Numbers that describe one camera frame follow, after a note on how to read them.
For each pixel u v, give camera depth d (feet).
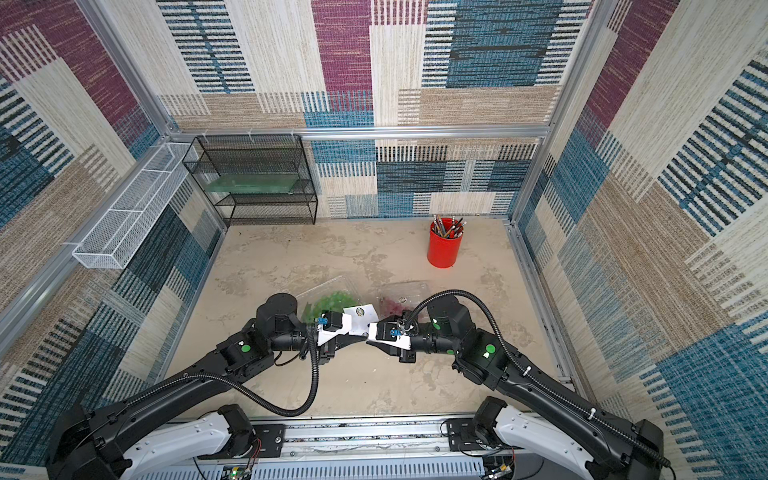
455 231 3.15
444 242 3.27
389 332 1.70
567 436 1.48
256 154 3.34
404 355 1.88
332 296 3.08
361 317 2.17
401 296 3.24
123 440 1.38
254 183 3.12
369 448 2.39
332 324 1.78
